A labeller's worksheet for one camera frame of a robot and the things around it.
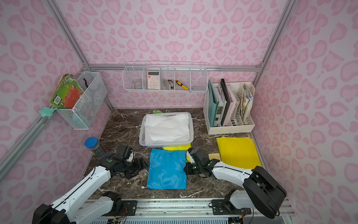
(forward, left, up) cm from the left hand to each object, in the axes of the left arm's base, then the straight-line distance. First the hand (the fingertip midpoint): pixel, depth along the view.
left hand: (144, 166), depth 81 cm
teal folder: (+28, -40, +22) cm, 54 cm away
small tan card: (+9, -43, -6) cm, 44 cm away
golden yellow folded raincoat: (+11, -60, -6) cm, 62 cm away
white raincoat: (+26, -7, +3) cm, 27 cm away
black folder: (+33, -50, +22) cm, 64 cm away
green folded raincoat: (+48, -1, -5) cm, 48 cm away
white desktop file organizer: (+29, -50, +19) cm, 61 cm away
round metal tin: (+47, +8, +21) cm, 53 cm away
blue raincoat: (-2, -13, -1) cm, 13 cm away
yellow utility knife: (+49, -22, +19) cm, 58 cm away
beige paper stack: (+35, -64, +17) cm, 75 cm away
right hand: (-1, -23, -4) cm, 23 cm away
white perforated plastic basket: (+14, -6, +1) cm, 15 cm away
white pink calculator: (+50, -2, +24) cm, 56 cm away
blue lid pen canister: (+8, +27, +13) cm, 31 cm away
